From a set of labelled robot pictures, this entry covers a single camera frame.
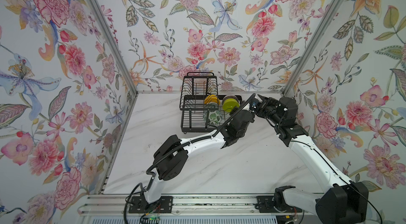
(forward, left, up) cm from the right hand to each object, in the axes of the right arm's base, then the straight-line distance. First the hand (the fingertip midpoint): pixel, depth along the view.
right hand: (255, 93), depth 76 cm
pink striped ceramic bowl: (+20, +9, -24) cm, 32 cm away
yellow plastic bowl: (+18, +20, -24) cm, 36 cm away
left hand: (-2, +3, -5) cm, 6 cm away
